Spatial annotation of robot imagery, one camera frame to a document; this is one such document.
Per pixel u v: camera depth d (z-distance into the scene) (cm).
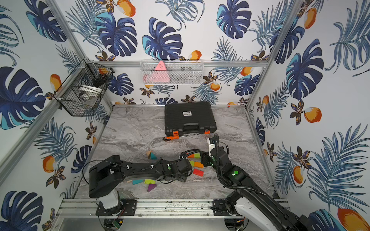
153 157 92
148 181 82
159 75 90
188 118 106
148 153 92
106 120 112
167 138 99
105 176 48
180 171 65
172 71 93
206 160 69
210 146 69
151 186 80
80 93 84
